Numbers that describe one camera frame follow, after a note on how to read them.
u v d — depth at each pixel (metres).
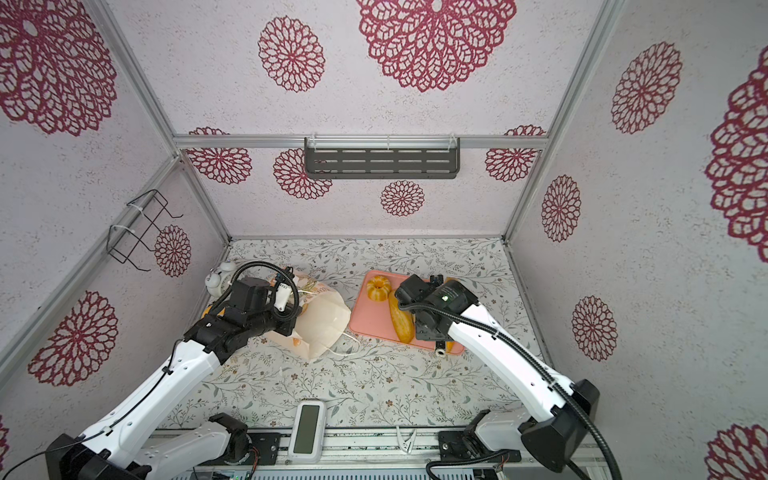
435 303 0.48
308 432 0.73
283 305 0.67
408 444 0.73
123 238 0.73
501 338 0.43
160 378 0.45
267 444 0.74
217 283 0.94
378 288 1.00
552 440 0.37
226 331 0.52
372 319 0.95
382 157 0.95
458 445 0.73
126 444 0.39
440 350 0.63
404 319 0.92
